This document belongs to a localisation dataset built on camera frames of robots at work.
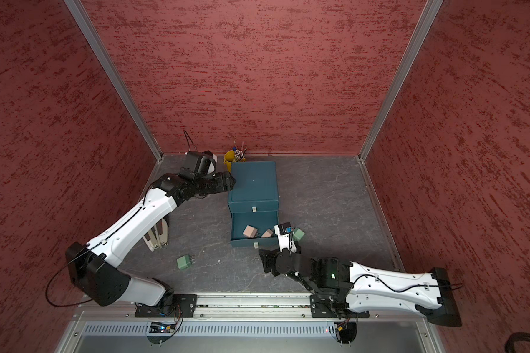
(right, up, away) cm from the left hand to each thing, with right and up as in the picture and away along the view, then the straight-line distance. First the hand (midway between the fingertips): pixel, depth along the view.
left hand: (225, 187), depth 79 cm
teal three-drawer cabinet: (+10, -7, 0) cm, 12 cm away
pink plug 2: (+16, -17, 0) cm, 23 cm away
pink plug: (+9, -17, +2) cm, 20 cm away
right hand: (+16, -22, -9) cm, 29 cm away
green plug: (-16, -29, +2) cm, 33 cm away
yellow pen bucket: (-4, +13, +27) cm, 30 cm away
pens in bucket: (+2, +14, +19) cm, 23 cm away
